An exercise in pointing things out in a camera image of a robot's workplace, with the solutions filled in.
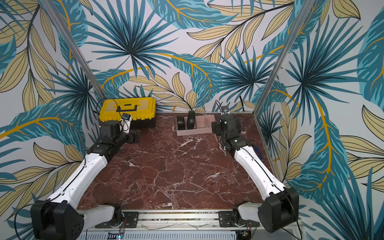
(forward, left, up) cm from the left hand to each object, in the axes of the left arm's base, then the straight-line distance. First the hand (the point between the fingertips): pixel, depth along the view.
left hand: (131, 130), depth 81 cm
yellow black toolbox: (+21, 0, -5) cm, 22 cm away
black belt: (+19, -25, -17) cm, 35 cm away
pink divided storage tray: (+22, -41, -20) cm, 50 cm away
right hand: (+4, -51, +5) cm, 51 cm away
